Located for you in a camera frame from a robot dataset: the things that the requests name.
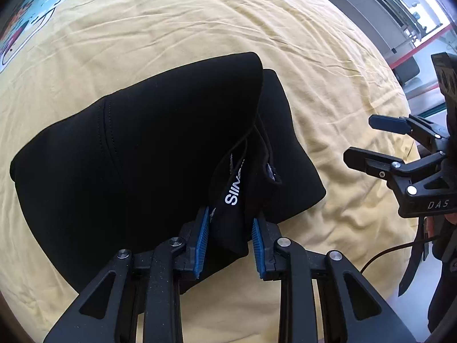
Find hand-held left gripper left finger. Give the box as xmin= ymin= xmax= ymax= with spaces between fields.
xmin=43 ymin=205 xmax=211 ymax=343

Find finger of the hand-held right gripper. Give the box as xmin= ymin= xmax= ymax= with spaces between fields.
xmin=343 ymin=147 xmax=447 ymax=195
xmin=369 ymin=113 xmax=451 ymax=148

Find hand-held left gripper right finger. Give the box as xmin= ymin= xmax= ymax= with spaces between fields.
xmin=252 ymin=218 xmax=417 ymax=343

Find black pants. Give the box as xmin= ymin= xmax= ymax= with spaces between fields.
xmin=9 ymin=52 xmax=327 ymax=295

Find yellow printed bed sheet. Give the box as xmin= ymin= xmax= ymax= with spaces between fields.
xmin=0 ymin=0 xmax=424 ymax=343

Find black strap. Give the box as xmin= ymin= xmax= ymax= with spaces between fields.
xmin=397 ymin=217 xmax=433 ymax=298

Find black cable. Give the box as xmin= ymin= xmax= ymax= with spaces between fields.
xmin=359 ymin=235 xmax=440 ymax=276

